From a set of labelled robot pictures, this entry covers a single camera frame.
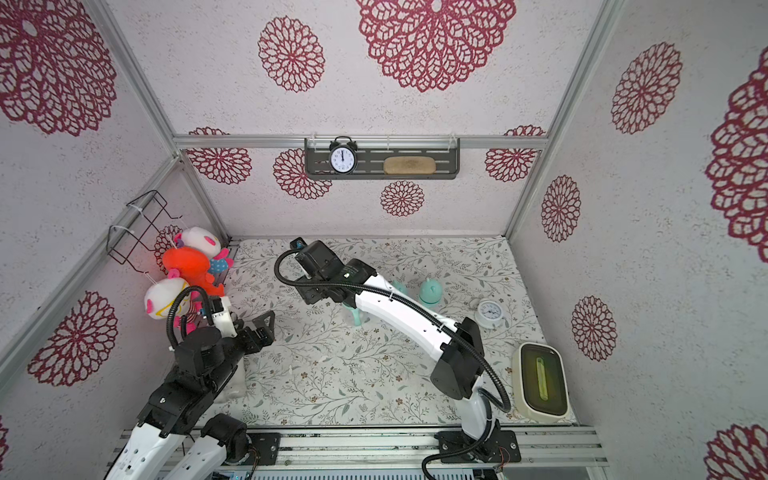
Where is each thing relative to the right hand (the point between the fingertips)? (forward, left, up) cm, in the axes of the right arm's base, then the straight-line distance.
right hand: (309, 275), depth 77 cm
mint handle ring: (-3, -11, -15) cm, 19 cm away
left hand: (-11, +11, -4) cm, 16 cm away
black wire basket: (+10, +45, +8) cm, 47 cm away
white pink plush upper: (+18, +39, -5) cm, 43 cm away
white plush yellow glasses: (-4, +40, -5) cm, 41 cm away
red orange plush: (+9, +39, -7) cm, 41 cm away
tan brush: (+35, -26, +10) cm, 44 cm away
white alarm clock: (+3, -52, -24) cm, 57 cm away
